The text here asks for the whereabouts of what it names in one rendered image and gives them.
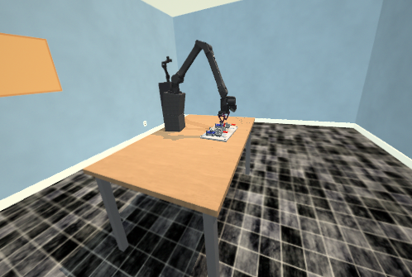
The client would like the toggle clamp with red handle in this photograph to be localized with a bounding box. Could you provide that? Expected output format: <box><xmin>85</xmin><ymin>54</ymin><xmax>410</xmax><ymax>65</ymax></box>
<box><xmin>225</xmin><ymin>122</ymin><xmax>236</xmax><ymax>128</ymax></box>

